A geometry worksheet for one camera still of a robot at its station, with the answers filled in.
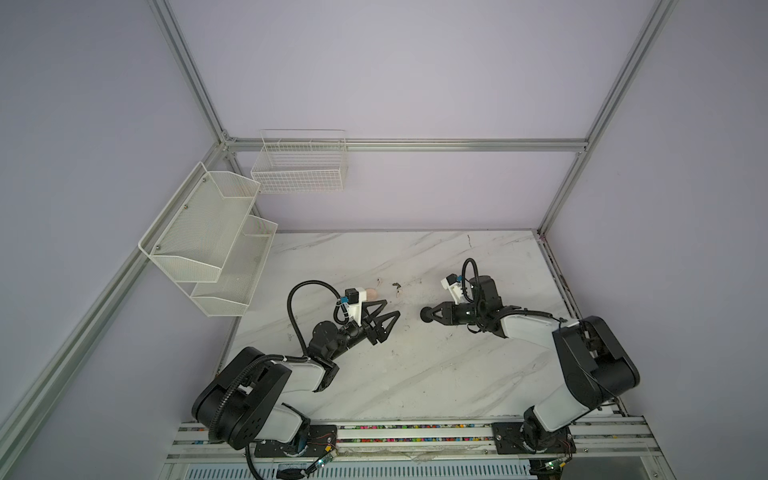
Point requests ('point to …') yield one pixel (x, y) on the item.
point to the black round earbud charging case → (426, 314)
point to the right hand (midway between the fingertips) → (426, 316)
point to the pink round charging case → (371, 294)
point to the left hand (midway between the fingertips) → (392, 310)
